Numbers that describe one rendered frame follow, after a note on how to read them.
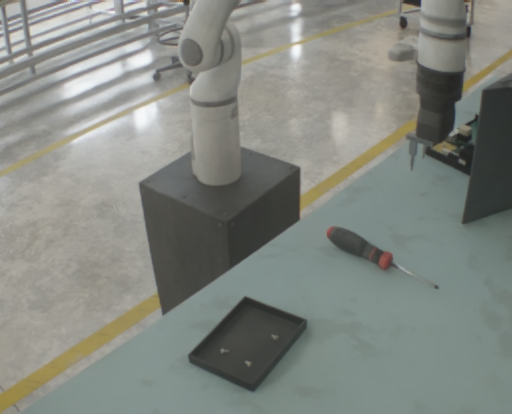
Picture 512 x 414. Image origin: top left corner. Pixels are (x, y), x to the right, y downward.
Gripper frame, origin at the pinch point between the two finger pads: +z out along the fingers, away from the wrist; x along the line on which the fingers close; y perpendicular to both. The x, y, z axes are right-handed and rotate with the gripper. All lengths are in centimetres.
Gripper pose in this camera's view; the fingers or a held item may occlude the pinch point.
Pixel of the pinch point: (417, 163)
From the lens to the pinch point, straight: 92.6
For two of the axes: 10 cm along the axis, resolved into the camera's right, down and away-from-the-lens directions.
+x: 6.1, -4.5, 6.5
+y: 7.9, 3.1, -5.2
